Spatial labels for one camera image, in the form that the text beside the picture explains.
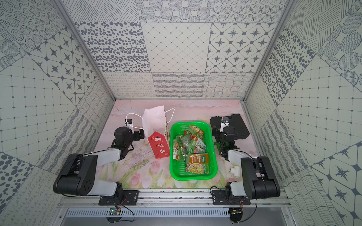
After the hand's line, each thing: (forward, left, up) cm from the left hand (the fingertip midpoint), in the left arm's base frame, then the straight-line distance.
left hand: (135, 126), depth 92 cm
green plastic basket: (-23, -29, -10) cm, 39 cm away
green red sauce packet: (-17, -29, -1) cm, 34 cm away
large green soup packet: (-22, -41, -5) cm, 47 cm away
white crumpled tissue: (-25, -63, -9) cm, 69 cm away
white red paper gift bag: (+2, -13, +5) cm, 14 cm away
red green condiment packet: (-3, -40, -2) cm, 40 cm away
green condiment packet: (-12, -40, -3) cm, 42 cm away
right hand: (+1, -58, -1) cm, 58 cm away
